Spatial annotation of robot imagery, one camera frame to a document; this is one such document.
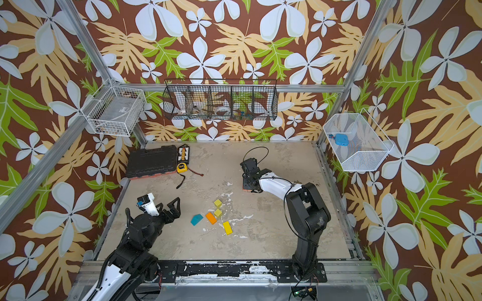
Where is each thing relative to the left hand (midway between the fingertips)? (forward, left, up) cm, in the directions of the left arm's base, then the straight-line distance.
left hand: (170, 199), depth 78 cm
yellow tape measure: (+25, +3, -14) cm, 29 cm away
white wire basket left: (+35, +29, +19) cm, 49 cm away
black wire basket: (+51, -19, +16) cm, 56 cm away
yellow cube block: (+5, -19, -13) cm, 23 cm away
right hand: (+15, -34, -10) cm, 39 cm away
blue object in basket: (+26, -76, +11) cm, 81 cm away
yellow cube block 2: (-1, -19, -13) cm, 23 cm away
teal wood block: (-3, -9, -15) cm, 18 cm away
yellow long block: (-7, -24, -15) cm, 29 cm away
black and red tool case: (+30, +21, -12) cm, 39 cm away
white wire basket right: (+22, -82, +13) cm, 86 cm away
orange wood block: (-2, -16, -15) cm, 22 cm away
